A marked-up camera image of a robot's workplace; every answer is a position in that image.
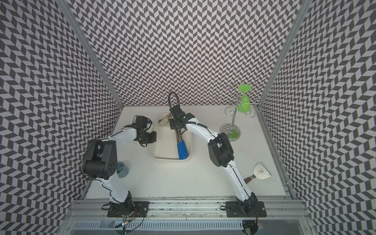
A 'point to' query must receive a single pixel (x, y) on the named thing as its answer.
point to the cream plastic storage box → (165, 148)
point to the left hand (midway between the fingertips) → (156, 140)
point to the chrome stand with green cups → (239, 97)
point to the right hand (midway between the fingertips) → (174, 125)
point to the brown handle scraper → (260, 172)
